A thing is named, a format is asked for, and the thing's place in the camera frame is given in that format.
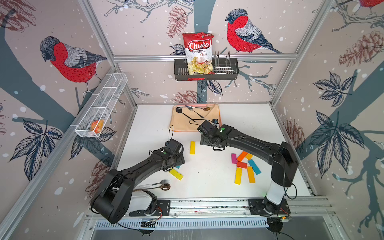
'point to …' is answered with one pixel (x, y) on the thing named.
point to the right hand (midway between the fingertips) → (206, 140)
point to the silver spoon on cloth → (191, 108)
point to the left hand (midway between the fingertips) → (180, 158)
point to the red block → (241, 164)
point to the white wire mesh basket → (101, 105)
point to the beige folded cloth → (188, 117)
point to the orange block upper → (240, 157)
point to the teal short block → (178, 166)
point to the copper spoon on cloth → (205, 109)
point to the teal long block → (254, 167)
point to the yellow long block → (238, 176)
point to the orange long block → (251, 174)
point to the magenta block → (234, 159)
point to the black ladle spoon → (179, 110)
